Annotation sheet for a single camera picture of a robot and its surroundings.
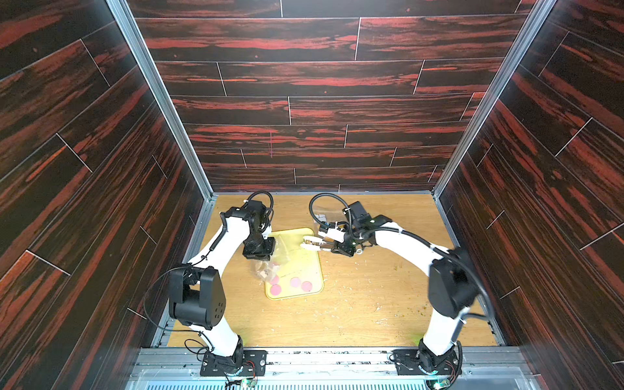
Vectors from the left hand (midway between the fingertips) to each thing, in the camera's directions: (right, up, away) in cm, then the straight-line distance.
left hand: (271, 257), depth 86 cm
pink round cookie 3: (+1, -13, +4) cm, 14 cm away
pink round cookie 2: (+13, -12, +5) cm, 18 cm away
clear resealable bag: (0, -4, -2) cm, 5 cm away
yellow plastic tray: (+8, -7, +10) cm, 14 cm away
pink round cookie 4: (+1, -9, +1) cm, 9 cm away
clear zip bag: (+23, +16, +25) cm, 37 cm away
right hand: (+26, +5, +6) cm, 27 cm away
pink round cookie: (+8, -11, +6) cm, 15 cm away
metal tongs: (+17, +4, +8) cm, 19 cm away
